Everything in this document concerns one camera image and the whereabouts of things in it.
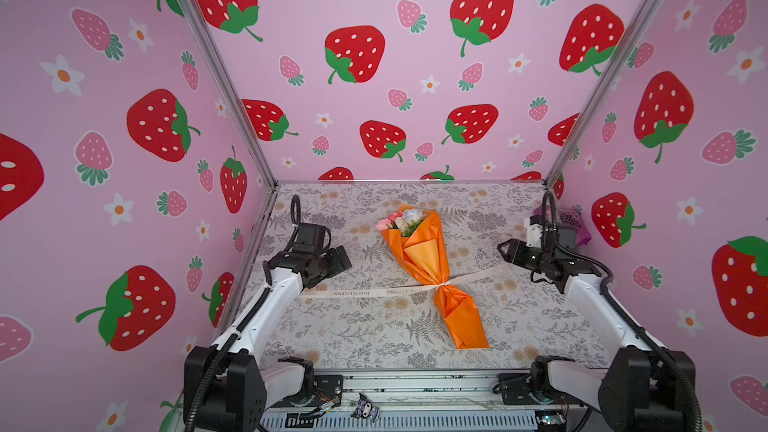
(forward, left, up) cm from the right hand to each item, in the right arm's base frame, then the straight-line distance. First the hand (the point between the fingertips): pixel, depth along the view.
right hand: (503, 248), depth 86 cm
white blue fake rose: (+13, +27, -4) cm, 31 cm away
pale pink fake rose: (+10, +38, -6) cm, 40 cm away
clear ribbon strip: (-11, +33, -13) cm, 37 cm away
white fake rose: (+11, +32, -6) cm, 34 cm away
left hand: (-10, +47, -1) cm, 48 cm away
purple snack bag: (+22, -28, -9) cm, 37 cm away
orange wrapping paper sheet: (-1, +23, -4) cm, 23 cm away
